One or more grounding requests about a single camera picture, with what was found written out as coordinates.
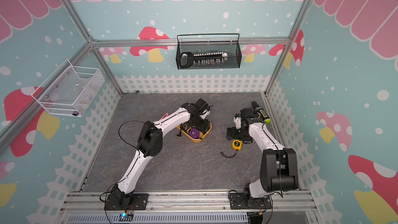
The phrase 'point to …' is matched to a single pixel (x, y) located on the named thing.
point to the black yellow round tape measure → (186, 126)
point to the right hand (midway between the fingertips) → (234, 136)
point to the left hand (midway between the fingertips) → (203, 127)
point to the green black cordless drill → (260, 113)
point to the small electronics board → (125, 217)
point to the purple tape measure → (194, 132)
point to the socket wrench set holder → (187, 59)
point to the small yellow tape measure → (237, 144)
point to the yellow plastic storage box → (202, 136)
